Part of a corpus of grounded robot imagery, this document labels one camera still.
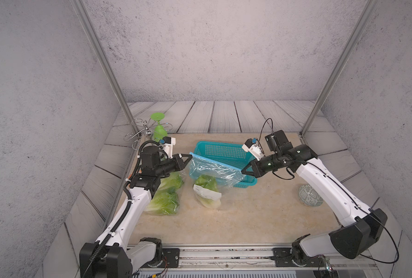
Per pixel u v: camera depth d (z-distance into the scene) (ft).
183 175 3.02
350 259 1.39
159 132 3.15
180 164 2.20
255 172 2.06
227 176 2.43
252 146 2.16
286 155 1.73
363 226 1.26
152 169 1.94
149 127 2.78
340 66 2.86
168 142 2.28
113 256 1.29
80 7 2.29
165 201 2.65
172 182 2.90
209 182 2.59
